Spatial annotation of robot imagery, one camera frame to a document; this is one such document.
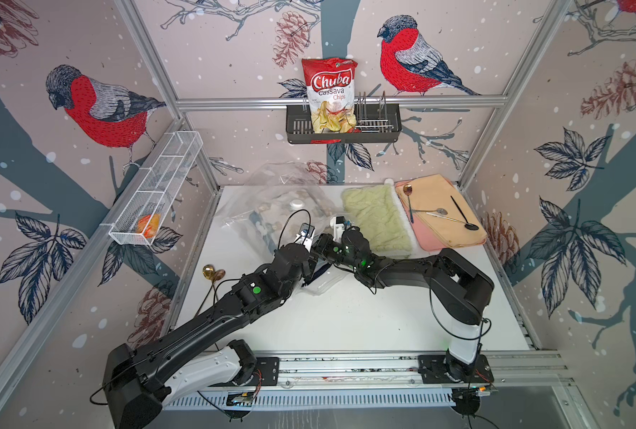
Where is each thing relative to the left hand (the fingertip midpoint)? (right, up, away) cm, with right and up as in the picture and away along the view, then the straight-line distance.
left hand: (313, 241), depth 74 cm
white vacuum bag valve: (-7, +11, +18) cm, 22 cm away
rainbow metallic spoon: (+41, +18, +43) cm, 62 cm away
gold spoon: (-36, -14, +18) cm, 43 cm away
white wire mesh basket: (-48, +25, +13) cm, 56 cm away
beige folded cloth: (+53, +13, +41) cm, 68 cm away
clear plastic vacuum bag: (-21, +24, +48) cm, 58 cm away
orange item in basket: (-41, +5, -9) cm, 42 cm away
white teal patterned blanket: (-11, +6, +22) cm, 25 cm away
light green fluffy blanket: (+25, +8, +35) cm, 44 cm away
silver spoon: (+52, +8, +37) cm, 64 cm away
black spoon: (+62, +2, +32) cm, 69 cm away
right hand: (-4, -1, +8) cm, 9 cm away
